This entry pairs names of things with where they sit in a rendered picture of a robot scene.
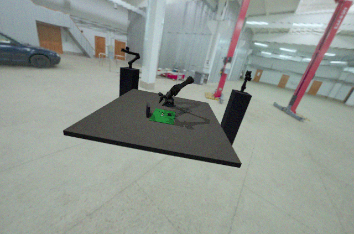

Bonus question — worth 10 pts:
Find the green circuit board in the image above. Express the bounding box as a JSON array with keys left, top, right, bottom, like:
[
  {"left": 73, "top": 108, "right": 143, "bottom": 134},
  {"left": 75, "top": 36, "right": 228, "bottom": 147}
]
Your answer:
[{"left": 150, "top": 108, "right": 175, "bottom": 125}]

